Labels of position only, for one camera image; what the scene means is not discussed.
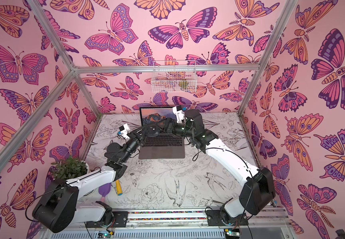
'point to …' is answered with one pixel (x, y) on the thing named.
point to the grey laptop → (163, 145)
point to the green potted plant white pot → (70, 168)
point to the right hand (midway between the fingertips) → (160, 125)
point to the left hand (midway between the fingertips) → (150, 126)
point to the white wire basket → (174, 76)
